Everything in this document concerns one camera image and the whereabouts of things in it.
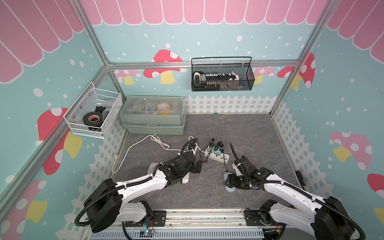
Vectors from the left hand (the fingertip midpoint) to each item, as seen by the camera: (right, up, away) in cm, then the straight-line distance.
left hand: (195, 160), depth 84 cm
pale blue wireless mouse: (+17, -13, -7) cm, 23 cm away
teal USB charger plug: (+14, +4, +8) cm, 17 cm away
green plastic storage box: (-28, +27, +16) cm, 42 cm away
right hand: (+19, -12, -1) cm, 22 cm away
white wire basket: (-46, +32, -5) cm, 56 cm away
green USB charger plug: (+11, +6, +8) cm, 14 cm away
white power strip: (+17, 0, +8) cm, 19 cm away
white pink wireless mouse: (-6, -11, +3) cm, 13 cm away
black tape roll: (-49, +23, -13) cm, 55 cm away
